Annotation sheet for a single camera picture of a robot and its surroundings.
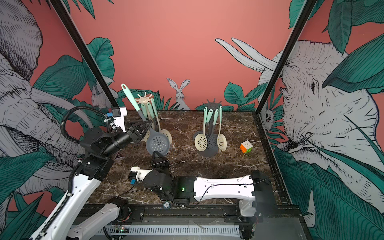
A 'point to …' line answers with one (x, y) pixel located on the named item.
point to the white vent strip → (175, 230)
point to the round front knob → (166, 205)
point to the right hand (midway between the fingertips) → (157, 149)
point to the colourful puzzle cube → (246, 147)
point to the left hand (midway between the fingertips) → (150, 120)
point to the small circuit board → (121, 229)
